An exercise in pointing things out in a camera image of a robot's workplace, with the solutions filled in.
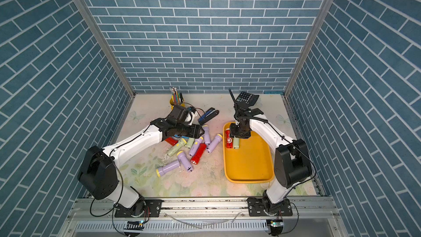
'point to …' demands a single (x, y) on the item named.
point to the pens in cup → (177, 97)
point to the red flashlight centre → (198, 153)
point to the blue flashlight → (178, 136)
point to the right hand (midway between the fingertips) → (235, 136)
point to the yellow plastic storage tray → (253, 161)
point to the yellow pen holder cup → (171, 102)
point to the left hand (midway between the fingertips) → (203, 132)
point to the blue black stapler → (210, 113)
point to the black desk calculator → (246, 100)
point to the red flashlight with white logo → (229, 141)
